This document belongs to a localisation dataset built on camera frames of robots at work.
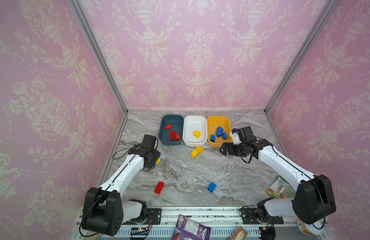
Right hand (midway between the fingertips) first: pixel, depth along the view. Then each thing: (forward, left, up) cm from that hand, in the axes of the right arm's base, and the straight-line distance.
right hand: (227, 149), depth 86 cm
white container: (+22, +17, -9) cm, 29 cm away
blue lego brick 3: (+16, -3, -8) cm, 18 cm away
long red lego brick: (-16, +39, -9) cm, 43 cm away
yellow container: (+29, +2, -10) cm, 31 cm away
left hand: (-1, +40, -3) cm, 40 cm away
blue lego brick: (+20, 0, -11) cm, 23 cm away
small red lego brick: (+27, +36, -9) cm, 46 cm away
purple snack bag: (-36, +24, -8) cm, 44 cm away
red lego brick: (+17, +33, -8) cm, 38 cm away
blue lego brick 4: (-17, +10, -11) cm, 22 cm away
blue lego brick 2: (+15, +5, -9) cm, 18 cm away
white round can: (-38, -31, -7) cm, 50 cm away
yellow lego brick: (+7, +15, -10) cm, 19 cm away
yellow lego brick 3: (+19, +16, -9) cm, 26 cm away
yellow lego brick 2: (+3, +18, -9) cm, 21 cm away
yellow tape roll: (-6, +39, +2) cm, 39 cm away
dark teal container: (+25, +34, -11) cm, 44 cm away
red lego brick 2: (+14, +29, -6) cm, 33 cm away
